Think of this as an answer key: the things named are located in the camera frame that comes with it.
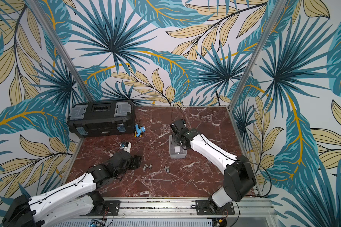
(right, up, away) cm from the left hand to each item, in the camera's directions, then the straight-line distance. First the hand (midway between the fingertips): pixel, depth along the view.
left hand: (137, 159), depth 81 cm
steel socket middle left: (+4, -6, +7) cm, 10 cm away
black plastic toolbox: (-24, +24, +11) cm, 35 cm away
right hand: (+23, +11, +5) cm, 26 cm away
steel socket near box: (+16, -7, +5) cm, 18 cm away
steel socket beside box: (+18, -8, +5) cm, 20 cm away
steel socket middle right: (+7, -6, +6) cm, 11 cm away
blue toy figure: (-3, +15, +20) cm, 25 cm away
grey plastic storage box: (+23, +1, +14) cm, 27 cm away
